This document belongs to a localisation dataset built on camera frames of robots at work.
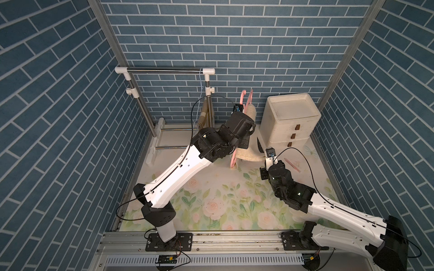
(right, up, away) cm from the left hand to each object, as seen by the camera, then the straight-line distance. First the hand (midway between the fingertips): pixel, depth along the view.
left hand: (248, 134), depth 65 cm
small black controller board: (-34, -54, +7) cm, 64 cm away
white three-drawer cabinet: (+24, +8, +24) cm, 35 cm away
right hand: (+10, -11, +11) cm, 19 cm away
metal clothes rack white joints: (-54, +2, +45) cm, 71 cm away
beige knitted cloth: (+2, -8, +4) cm, 9 cm away
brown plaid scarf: (-19, +9, +21) cm, 30 cm away
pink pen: (+31, -18, +34) cm, 49 cm away
